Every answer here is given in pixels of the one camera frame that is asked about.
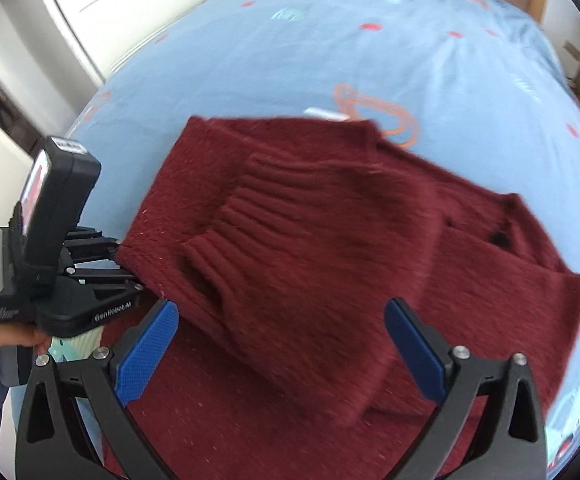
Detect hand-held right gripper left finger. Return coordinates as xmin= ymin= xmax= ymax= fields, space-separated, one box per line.
xmin=14 ymin=300 xmax=179 ymax=480

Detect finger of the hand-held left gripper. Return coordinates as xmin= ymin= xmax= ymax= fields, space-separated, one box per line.
xmin=62 ymin=227 xmax=121 ymax=267
xmin=67 ymin=266 xmax=145 ymax=297

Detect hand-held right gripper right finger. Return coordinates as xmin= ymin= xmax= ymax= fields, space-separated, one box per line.
xmin=384 ymin=297 xmax=546 ymax=480

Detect dark red knitted sweater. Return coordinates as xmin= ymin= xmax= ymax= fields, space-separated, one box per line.
xmin=102 ymin=115 xmax=580 ymax=480

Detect bed with blue printed sheet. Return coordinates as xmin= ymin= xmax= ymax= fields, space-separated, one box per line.
xmin=14 ymin=0 xmax=580 ymax=480

